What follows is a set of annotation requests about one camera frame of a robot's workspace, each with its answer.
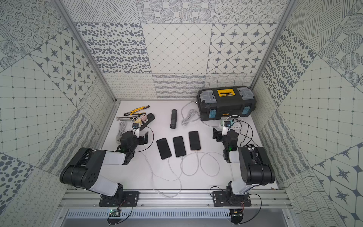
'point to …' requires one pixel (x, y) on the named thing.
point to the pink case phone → (194, 140)
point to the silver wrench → (121, 118)
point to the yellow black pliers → (132, 113)
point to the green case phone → (179, 146)
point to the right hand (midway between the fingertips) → (220, 129)
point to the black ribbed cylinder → (173, 119)
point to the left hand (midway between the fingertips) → (137, 130)
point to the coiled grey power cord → (192, 116)
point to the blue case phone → (164, 149)
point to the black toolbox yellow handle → (219, 104)
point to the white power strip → (236, 126)
